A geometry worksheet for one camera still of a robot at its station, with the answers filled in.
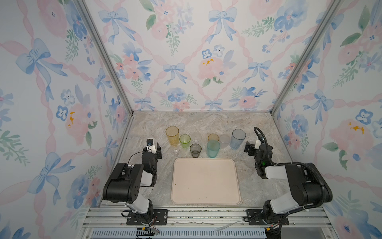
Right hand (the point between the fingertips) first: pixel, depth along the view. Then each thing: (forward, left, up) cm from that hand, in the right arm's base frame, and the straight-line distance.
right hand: (257, 141), depth 93 cm
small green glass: (+6, +46, -7) cm, 47 cm away
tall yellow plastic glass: (+1, +52, +8) cm, 53 cm away
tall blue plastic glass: (+1, +13, +4) cm, 13 cm away
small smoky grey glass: (-3, +39, -4) cm, 39 cm away
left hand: (-3, +64, +2) cm, 64 cm away
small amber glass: (+6, +27, -3) cm, 27 cm away
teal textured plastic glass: (-2, +27, -5) cm, 28 cm away
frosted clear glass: (+2, +20, -2) cm, 20 cm away
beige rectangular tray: (-23, +33, -6) cm, 41 cm away
